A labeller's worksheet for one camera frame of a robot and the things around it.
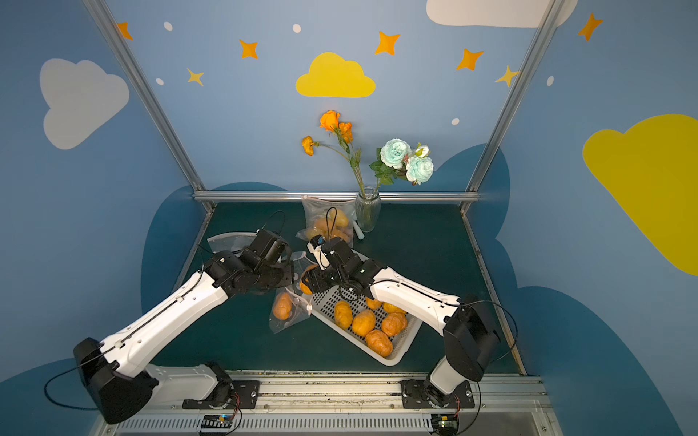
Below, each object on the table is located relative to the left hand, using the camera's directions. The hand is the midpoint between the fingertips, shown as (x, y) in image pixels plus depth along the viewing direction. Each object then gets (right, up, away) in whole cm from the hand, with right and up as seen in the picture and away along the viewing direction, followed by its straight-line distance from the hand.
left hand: (294, 271), depth 76 cm
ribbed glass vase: (+23, +20, +30) cm, 43 cm away
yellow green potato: (+12, +17, +38) cm, 44 cm away
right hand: (+6, -1, +5) cm, 7 cm away
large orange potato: (+4, +14, +32) cm, 35 cm away
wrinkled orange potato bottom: (+25, -21, +2) cm, 33 cm away
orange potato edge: (+14, -15, +7) cm, 22 cm away
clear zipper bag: (-31, +7, +30) cm, 44 cm away
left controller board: (-21, -42, -3) cm, 47 cm away
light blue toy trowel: (+19, +12, +34) cm, 41 cm away
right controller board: (+42, -42, -3) cm, 59 cm away
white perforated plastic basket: (+7, -14, +15) cm, 21 cm away
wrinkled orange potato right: (+30, -17, +6) cm, 35 cm away
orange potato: (+3, -5, +1) cm, 6 cm away
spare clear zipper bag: (+3, -8, -3) cm, 9 cm away
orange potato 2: (+20, -17, +6) cm, 27 cm away
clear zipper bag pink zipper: (+6, +17, +40) cm, 44 cm away
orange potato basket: (-6, -13, +10) cm, 17 cm away
